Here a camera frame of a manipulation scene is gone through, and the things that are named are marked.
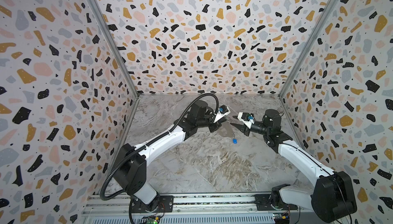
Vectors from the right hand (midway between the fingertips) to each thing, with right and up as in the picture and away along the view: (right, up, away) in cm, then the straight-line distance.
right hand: (234, 117), depth 76 cm
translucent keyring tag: (-3, -8, +9) cm, 12 cm away
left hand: (-3, +1, -1) cm, 3 cm away
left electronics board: (-38, -47, -6) cm, 61 cm away
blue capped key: (+3, -15, +14) cm, 21 cm away
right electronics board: (+22, -47, -5) cm, 52 cm away
